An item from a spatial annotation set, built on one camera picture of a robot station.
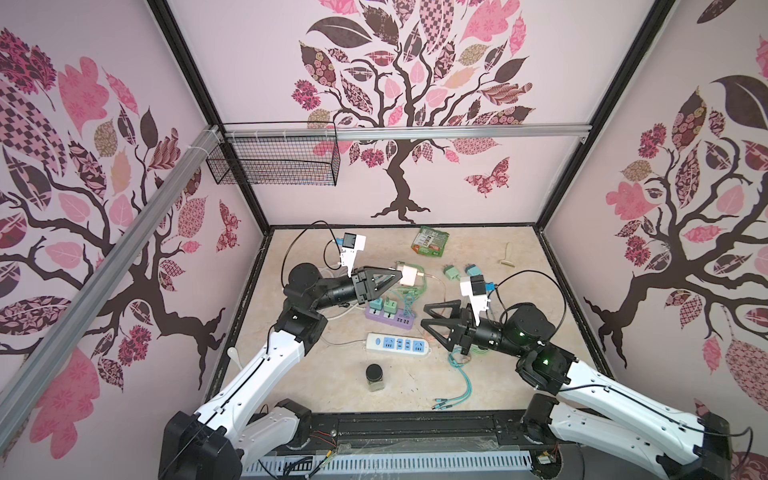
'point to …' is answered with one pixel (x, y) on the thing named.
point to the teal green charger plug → (473, 270)
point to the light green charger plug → (390, 306)
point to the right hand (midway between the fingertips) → (428, 314)
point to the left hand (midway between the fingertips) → (402, 282)
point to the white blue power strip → (394, 344)
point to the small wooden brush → (507, 259)
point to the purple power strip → (401, 318)
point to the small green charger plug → (451, 273)
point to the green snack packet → (429, 242)
